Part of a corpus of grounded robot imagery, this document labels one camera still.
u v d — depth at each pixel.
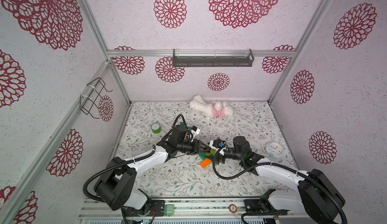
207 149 0.76
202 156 0.88
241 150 0.65
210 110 1.03
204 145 0.75
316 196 0.42
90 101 0.76
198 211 0.73
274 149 0.92
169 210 0.72
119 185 0.43
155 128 0.98
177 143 0.66
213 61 0.91
